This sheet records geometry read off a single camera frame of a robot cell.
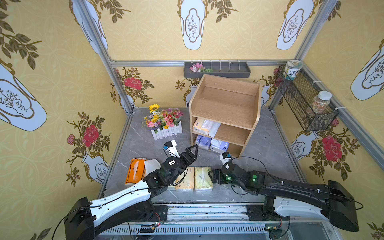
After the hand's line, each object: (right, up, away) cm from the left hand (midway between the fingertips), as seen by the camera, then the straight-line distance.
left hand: (190, 147), depth 75 cm
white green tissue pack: (-10, -22, +5) cm, 25 cm away
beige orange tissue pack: (-2, -19, +5) cm, 19 cm away
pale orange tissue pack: (+9, +10, +7) cm, 15 cm away
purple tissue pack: (+8, 0, +19) cm, 21 cm away
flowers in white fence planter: (-17, +12, +18) cm, 28 cm away
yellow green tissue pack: (+7, -18, +4) cm, 19 cm away
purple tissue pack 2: (+17, -2, +15) cm, 23 cm away
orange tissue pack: (-30, -14, +6) cm, 33 cm away
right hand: (+13, -13, +5) cm, 19 cm away
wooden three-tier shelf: (+24, +22, +4) cm, 33 cm away
